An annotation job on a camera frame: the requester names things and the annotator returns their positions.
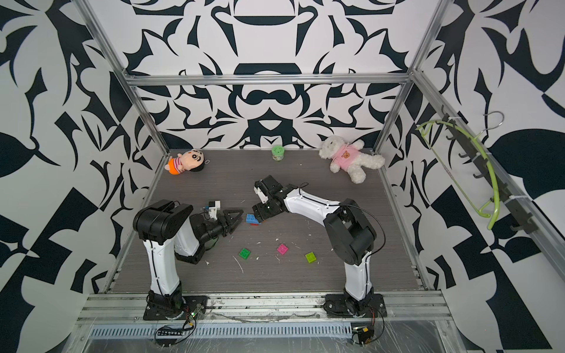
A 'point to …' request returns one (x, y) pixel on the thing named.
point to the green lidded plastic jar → (277, 152)
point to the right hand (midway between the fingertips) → (261, 209)
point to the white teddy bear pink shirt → (349, 157)
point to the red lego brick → (254, 224)
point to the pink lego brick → (282, 248)
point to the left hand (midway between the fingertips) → (241, 211)
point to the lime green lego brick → (310, 257)
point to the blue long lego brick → (250, 218)
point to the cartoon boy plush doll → (193, 160)
